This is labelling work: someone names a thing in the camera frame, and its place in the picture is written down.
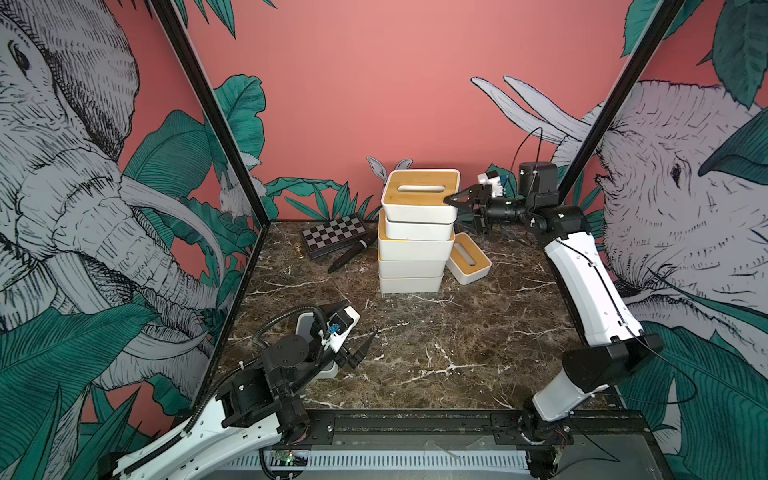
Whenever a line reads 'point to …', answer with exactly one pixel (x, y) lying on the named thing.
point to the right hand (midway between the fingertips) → (447, 203)
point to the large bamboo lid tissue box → (412, 250)
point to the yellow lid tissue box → (411, 268)
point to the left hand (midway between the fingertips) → (361, 313)
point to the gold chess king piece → (297, 245)
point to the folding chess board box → (334, 235)
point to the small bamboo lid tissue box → (467, 263)
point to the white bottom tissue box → (411, 284)
